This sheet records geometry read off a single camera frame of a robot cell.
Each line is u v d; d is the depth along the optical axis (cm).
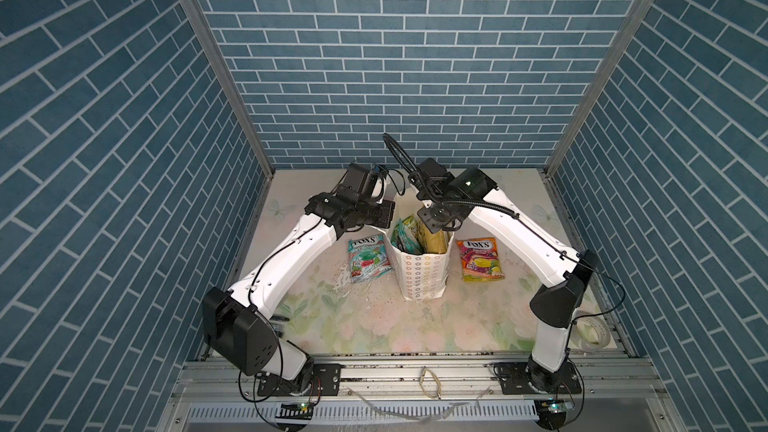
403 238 83
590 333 82
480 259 92
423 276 76
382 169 69
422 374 74
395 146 57
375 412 70
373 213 65
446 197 52
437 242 73
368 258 92
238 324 39
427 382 75
